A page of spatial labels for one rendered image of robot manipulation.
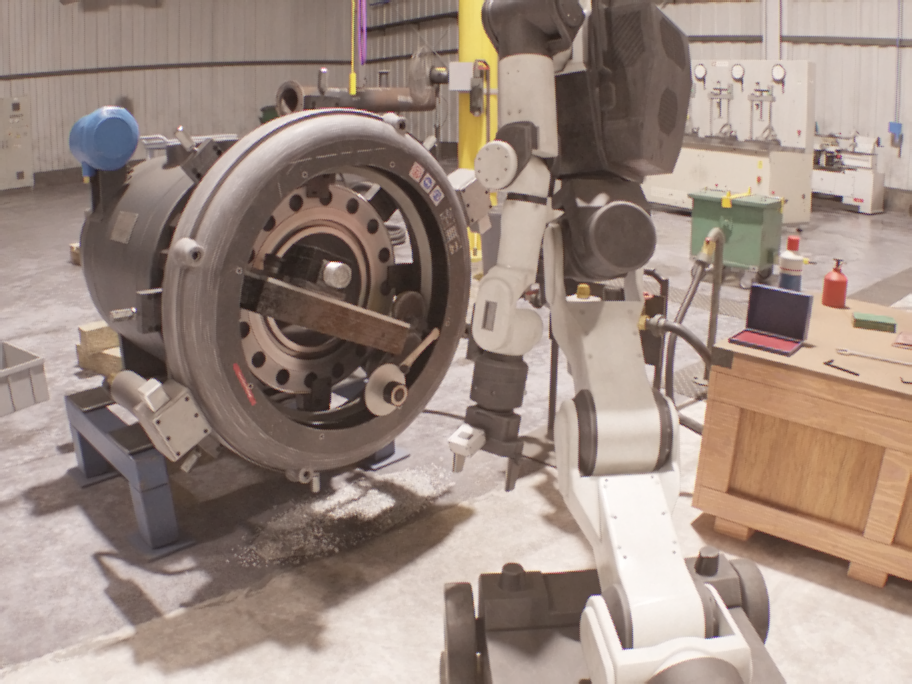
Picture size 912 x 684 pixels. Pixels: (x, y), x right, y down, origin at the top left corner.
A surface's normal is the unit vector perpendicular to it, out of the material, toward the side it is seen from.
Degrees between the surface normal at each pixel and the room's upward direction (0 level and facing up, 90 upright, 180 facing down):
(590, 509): 51
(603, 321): 39
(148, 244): 67
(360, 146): 90
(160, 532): 90
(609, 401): 24
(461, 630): 43
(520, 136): 78
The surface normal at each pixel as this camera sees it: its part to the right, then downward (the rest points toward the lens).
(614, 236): 0.05, 0.03
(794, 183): 0.51, 0.26
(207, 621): 0.00, -0.95
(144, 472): 0.73, 0.21
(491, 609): 0.04, -0.47
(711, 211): -0.63, 0.24
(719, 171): -0.86, 0.15
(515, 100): -0.60, 0.04
